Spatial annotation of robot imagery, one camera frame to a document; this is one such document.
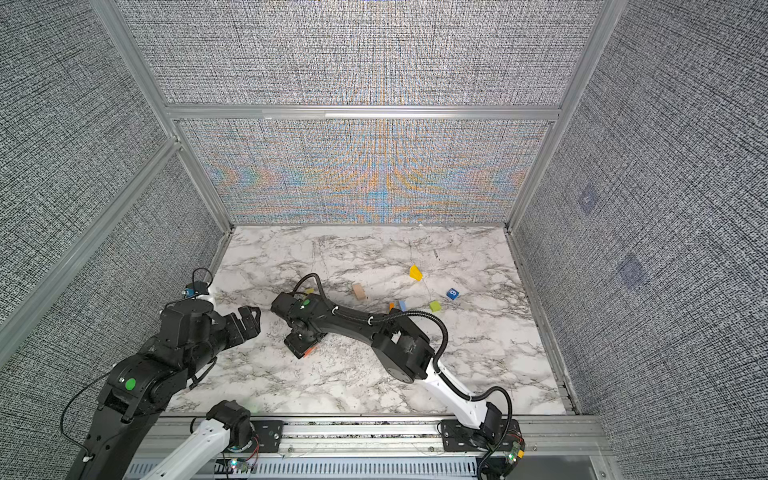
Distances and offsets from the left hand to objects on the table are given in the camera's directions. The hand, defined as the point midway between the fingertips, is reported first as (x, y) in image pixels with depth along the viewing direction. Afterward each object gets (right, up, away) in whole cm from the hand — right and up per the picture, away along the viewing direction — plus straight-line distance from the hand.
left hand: (245, 315), depth 68 cm
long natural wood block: (+23, +1, +34) cm, 41 cm away
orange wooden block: (+34, -3, +30) cm, 45 cm away
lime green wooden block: (+48, -3, +29) cm, 57 cm away
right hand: (+8, -13, +21) cm, 26 cm away
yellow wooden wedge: (+42, +7, +35) cm, 56 cm away
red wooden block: (+11, -12, +12) cm, 20 cm away
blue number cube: (+54, +1, +32) cm, 63 cm away
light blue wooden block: (+38, -2, +27) cm, 46 cm away
